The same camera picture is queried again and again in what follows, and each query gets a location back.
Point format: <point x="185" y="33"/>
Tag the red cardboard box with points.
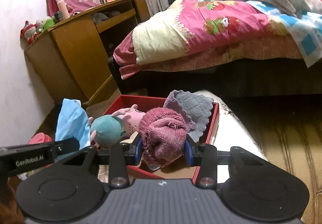
<point x="176" y="170"/>

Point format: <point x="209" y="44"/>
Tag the light blue cloth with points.
<point x="73" y="122"/>

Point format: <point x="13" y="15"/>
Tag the floral white tablecloth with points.
<point x="223" y="131"/>

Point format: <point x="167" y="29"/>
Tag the pink lid drink cup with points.
<point x="39" y="138"/>

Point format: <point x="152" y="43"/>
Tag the pink knitted hat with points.
<point x="163" y="132"/>

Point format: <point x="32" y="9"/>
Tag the cream plush toy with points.
<point x="129" y="139"/>

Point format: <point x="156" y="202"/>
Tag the pink cylinder bottle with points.
<point x="62" y="6"/>

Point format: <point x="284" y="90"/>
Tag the pink pig plush toy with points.
<point x="121" y="125"/>

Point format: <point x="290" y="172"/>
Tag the green plush toy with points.
<point x="48" y="24"/>

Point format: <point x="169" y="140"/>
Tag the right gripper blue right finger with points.
<point x="205" y="157"/>

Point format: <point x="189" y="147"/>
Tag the blue white patterned sheet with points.
<point x="305" y="30"/>

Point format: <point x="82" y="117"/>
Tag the purple plush towel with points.
<point x="195" y="110"/>

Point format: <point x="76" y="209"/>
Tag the wooden corner cabinet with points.
<point x="74" y="57"/>

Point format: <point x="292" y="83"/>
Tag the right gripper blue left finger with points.
<point x="121" y="156"/>

